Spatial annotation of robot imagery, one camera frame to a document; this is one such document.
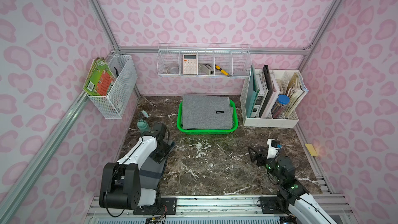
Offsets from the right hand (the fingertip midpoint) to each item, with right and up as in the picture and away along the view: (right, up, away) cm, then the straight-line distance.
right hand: (253, 147), depth 81 cm
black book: (+10, +41, +9) cm, 43 cm away
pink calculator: (-35, +47, +14) cm, 60 cm away
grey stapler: (-24, +45, +15) cm, 54 cm away
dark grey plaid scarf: (-54, -14, +1) cm, 56 cm away
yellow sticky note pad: (+40, -5, +14) cm, 43 cm away
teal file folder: (0, +29, 0) cm, 29 cm away
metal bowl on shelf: (-45, +43, +12) cm, 63 cm away
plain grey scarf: (-25, +18, +14) cm, 33 cm away
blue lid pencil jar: (+19, +19, +14) cm, 31 cm away
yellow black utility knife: (-14, +43, +17) cm, 48 cm away
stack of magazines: (+27, +30, +6) cm, 41 cm away
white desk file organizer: (+23, +37, +20) cm, 48 cm away
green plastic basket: (-7, +11, +11) cm, 18 cm away
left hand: (-47, -5, +6) cm, 48 cm away
